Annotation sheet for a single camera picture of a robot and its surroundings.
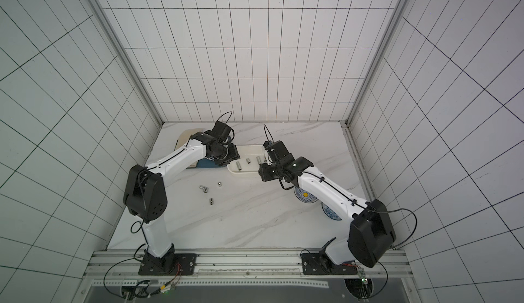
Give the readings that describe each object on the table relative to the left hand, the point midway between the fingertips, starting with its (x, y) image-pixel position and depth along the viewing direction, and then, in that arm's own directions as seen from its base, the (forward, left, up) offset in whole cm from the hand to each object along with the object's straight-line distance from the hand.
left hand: (233, 161), depth 90 cm
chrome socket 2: (-15, +9, -10) cm, 20 cm away
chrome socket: (+7, -5, -9) cm, 12 cm away
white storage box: (+9, -7, -11) cm, 15 cm away
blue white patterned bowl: (-19, -42, -10) cm, 47 cm away
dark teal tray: (-5, +10, +5) cm, 12 cm away
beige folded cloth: (+23, +32, -11) cm, 41 cm away
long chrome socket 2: (+7, -11, -10) cm, 16 cm away
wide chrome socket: (-8, +14, -10) cm, 19 cm away
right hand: (-8, -10, +4) cm, 14 cm away
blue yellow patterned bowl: (-12, -32, -10) cm, 36 cm away
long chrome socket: (+4, -1, -10) cm, 11 cm away
